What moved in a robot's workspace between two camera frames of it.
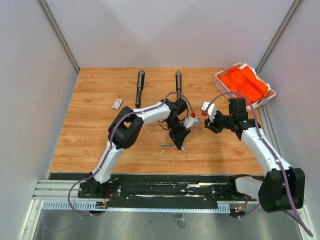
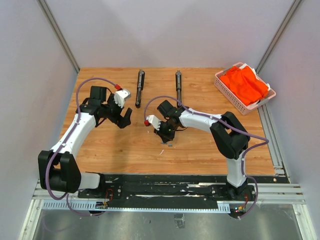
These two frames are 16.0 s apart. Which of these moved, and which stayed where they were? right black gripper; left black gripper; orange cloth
Moved: right black gripper; left black gripper
Stayed: orange cloth
